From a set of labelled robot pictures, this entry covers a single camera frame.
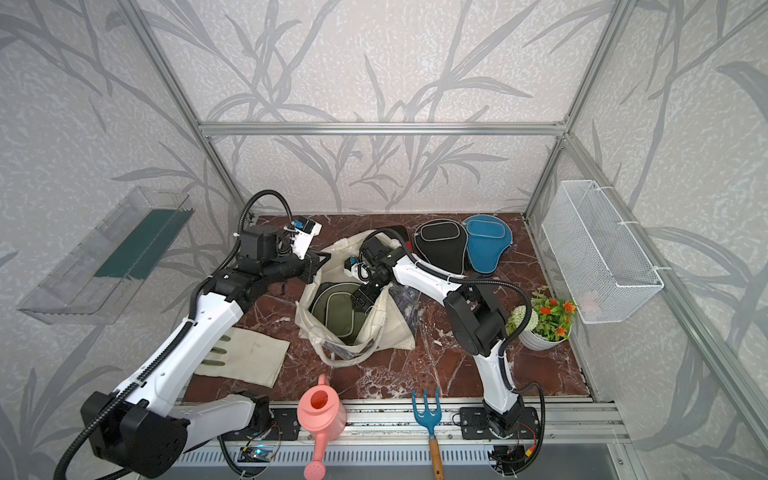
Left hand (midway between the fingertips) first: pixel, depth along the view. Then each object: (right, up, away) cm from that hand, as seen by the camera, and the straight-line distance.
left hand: (329, 256), depth 75 cm
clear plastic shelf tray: (-48, -5, -11) cm, 50 cm away
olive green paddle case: (-2, -15, +12) cm, 19 cm away
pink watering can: (+1, -34, -10) cm, 36 cm away
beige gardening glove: (-26, -29, +9) cm, 41 cm away
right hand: (+7, -13, +16) cm, 22 cm away
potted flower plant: (+58, -18, +4) cm, 61 cm away
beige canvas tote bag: (+15, -16, -6) cm, 23 cm away
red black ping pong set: (+18, +8, +40) cm, 45 cm away
